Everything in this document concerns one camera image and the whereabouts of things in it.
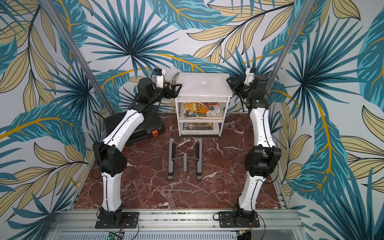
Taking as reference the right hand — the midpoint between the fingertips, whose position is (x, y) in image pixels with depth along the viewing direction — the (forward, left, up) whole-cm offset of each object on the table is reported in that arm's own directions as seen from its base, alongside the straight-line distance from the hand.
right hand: (211, 81), depth 78 cm
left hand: (+1, +19, -2) cm, 19 cm away
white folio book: (-3, +6, -35) cm, 36 cm away
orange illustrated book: (+1, +4, -21) cm, 21 cm away
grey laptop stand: (-28, +15, -36) cm, 48 cm away
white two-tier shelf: (-7, +5, -6) cm, 10 cm away
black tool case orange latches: (-3, +37, -32) cm, 49 cm away
